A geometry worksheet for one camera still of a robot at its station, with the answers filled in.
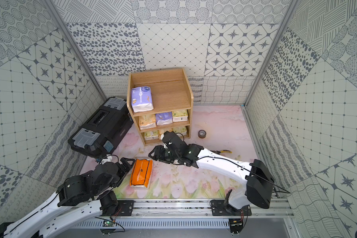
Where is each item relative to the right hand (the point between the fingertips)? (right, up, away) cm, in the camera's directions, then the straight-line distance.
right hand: (152, 157), depth 71 cm
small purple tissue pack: (+4, +19, +14) cm, 24 cm away
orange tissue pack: (-8, -10, +7) cm, 15 cm away
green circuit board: (-23, -33, 0) cm, 40 cm away
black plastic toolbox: (-32, +9, +10) cm, 35 cm away
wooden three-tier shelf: (+8, +34, +13) cm, 37 cm away
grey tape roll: (+28, +8, +30) cm, 42 cm away
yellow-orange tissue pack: (-6, +17, +12) cm, 22 cm away
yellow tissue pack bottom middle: (0, +9, +26) cm, 27 cm away
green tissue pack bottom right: (+13, +10, +27) cm, 32 cm away
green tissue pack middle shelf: (+13, +21, +14) cm, 28 cm away
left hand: (-9, -3, -2) cm, 9 cm away
